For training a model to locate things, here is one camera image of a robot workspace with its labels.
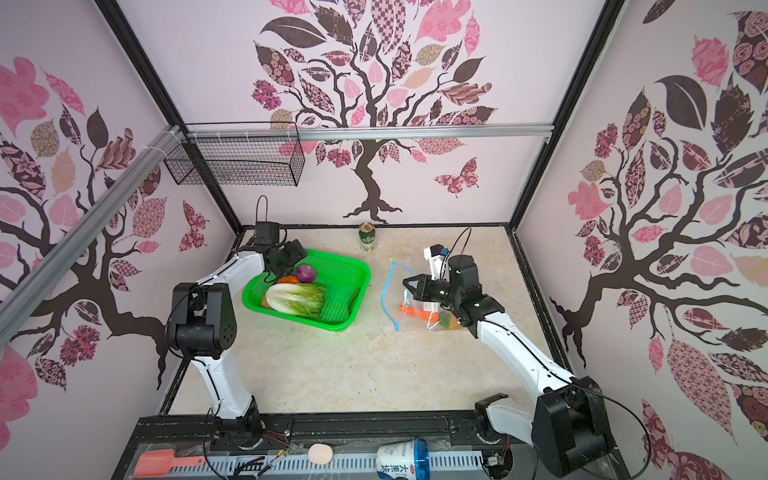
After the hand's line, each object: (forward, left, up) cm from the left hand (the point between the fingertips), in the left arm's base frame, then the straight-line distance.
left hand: (299, 257), depth 99 cm
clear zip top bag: (-10, -33, -7) cm, 35 cm away
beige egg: (-55, -14, -7) cm, 57 cm away
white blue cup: (-57, -34, -1) cm, 66 cm away
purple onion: (-4, -2, -4) cm, 6 cm away
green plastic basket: (-4, -15, -8) cm, 18 cm away
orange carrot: (-22, -40, +1) cm, 46 cm away
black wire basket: (+24, +18, +25) cm, 39 cm away
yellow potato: (-22, -49, -3) cm, 54 cm away
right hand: (-17, -35, +13) cm, 41 cm away
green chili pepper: (-12, -19, -7) cm, 23 cm away
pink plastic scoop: (-56, +23, -6) cm, 61 cm away
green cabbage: (-17, -3, +1) cm, 17 cm away
